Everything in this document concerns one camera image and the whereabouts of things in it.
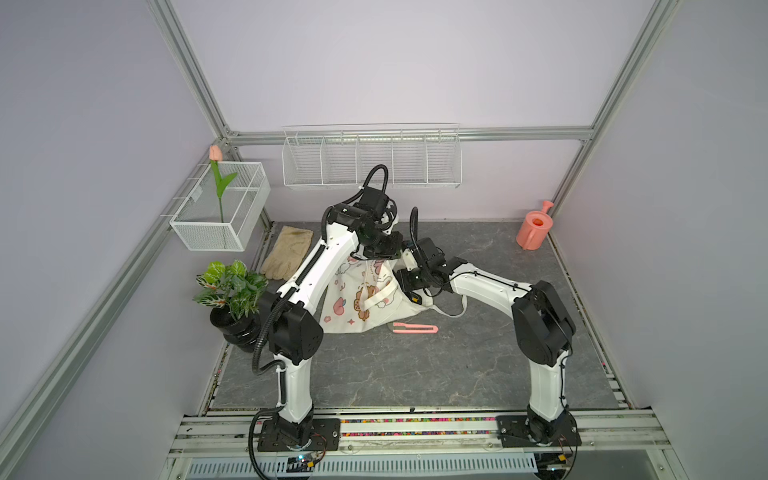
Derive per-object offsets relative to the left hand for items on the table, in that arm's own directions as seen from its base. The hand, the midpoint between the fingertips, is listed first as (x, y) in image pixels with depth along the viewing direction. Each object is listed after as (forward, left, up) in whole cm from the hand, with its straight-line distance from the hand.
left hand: (402, 256), depth 81 cm
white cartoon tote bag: (-2, +11, -16) cm, 20 cm away
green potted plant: (-9, +42, 0) cm, 43 cm away
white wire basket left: (+6, +50, +11) cm, 52 cm away
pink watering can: (+19, -50, -13) cm, 55 cm away
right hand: (+2, +2, -14) cm, 14 cm away
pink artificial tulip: (+22, +50, +10) cm, 55 cm away
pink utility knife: (-11, 0, -23) cm, 25 cm away
